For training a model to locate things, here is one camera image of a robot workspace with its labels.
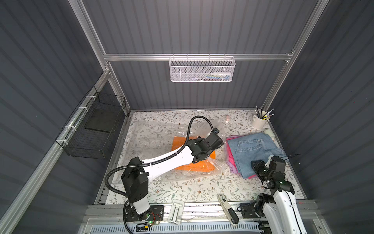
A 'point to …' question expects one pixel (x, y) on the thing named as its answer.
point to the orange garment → (206, 165)
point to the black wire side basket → (90, 131)
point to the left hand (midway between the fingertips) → (206, 144)
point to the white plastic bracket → (176, 212)
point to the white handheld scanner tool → (230, 213)
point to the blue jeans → (248, 147)
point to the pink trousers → (231, 161)
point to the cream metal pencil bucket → (260, 120)
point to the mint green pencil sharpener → (270, 132)
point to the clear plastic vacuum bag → (154, 138)
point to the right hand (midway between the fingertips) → (255, 163)
